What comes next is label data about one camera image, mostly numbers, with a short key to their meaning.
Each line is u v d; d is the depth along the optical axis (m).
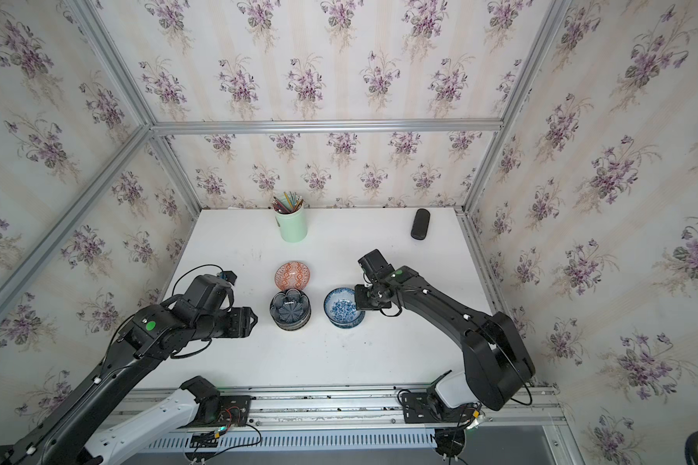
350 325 0.86
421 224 1.16
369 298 0.73
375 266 0.66
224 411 0.73
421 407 0.73
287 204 1.07
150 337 0.44
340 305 0.86
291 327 0.82
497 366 0.42
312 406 0.75
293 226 1.05
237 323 0.61
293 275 0.98
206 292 0.51
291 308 0.86
